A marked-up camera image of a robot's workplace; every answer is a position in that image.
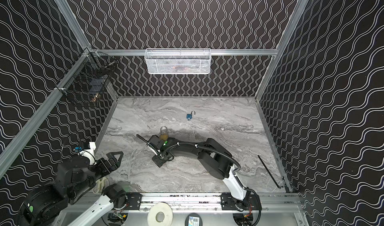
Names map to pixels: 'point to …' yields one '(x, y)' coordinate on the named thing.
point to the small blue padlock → (189, 116)
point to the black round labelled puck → (193, 219)
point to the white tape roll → (160, 214)
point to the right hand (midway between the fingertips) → (161, 160)
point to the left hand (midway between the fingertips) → (118, 156)
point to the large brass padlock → (164, 136)
